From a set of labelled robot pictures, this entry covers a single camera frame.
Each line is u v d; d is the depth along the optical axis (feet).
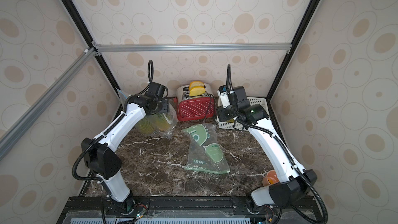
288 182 1.26
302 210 2.39
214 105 3.28
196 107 3.19
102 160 1.62
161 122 3.06
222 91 2.08
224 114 2.13
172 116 3.11
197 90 3.11
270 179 2.65
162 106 2.49
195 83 3.27
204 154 2.80
